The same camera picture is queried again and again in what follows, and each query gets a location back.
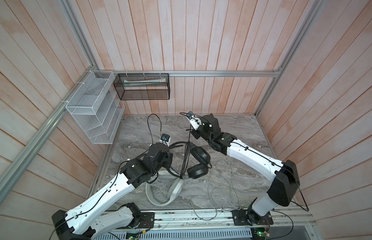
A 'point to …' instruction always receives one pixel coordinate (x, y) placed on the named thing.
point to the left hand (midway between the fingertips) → (168, 155)
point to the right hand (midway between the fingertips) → (194, 120)
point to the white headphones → (174, 191)
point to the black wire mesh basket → (142, 86)
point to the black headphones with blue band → (200, 159)
